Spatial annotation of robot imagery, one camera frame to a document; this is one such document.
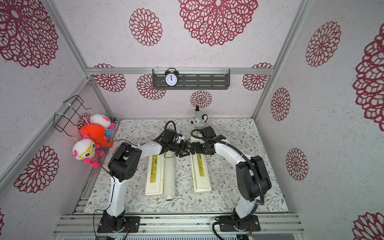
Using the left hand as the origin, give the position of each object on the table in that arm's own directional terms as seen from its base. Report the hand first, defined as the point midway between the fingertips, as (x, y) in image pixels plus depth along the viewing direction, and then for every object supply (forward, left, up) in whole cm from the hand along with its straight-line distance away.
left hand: (194, 150), depth 94 cm
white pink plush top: (+16, +59, +13) cm, 62 cm away
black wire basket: (+7, +66, +27) cm, 72 cm away
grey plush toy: (+16, -3, +12) cm, 20 cm away
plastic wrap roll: (-15, +15, -2) cm, 21 cm away
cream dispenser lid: (-17, -3, +5) cm, 18 cm away
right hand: (-1, -1, +3) cm, 4 cm away
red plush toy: (+4, +56, +14) cm, 58 cm away
